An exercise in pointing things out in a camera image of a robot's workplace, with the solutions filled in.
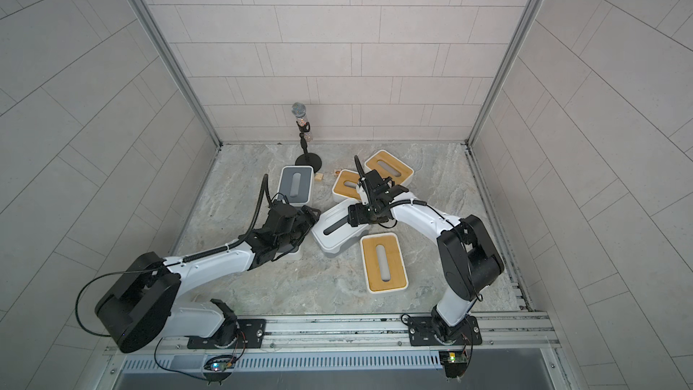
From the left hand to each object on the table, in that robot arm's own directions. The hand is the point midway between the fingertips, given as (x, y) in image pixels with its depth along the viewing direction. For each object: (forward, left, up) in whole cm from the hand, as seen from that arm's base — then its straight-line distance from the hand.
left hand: (323, 216), depth 87 cm
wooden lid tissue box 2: (+23, -23, -2) cm, 33 cm away
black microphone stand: (+28, +10, -4) cm, 30 cm away
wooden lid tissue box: (+14, -7, -2) cm, 15 cm away
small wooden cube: (+21, +4, -6) cm, 22 cm away
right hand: (0, -11, -2) cm, 11 cm away
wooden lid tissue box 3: (-12, -20, -7) cm, 24 cm away
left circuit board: (-39, +22, -5) cm, 45 cm away
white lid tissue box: (-6, -4, 0) cm, 7 cm away
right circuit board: (-38, -36, -7) cm, 53 cm away
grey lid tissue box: (+16, +12, -4) cm, 21 cm away
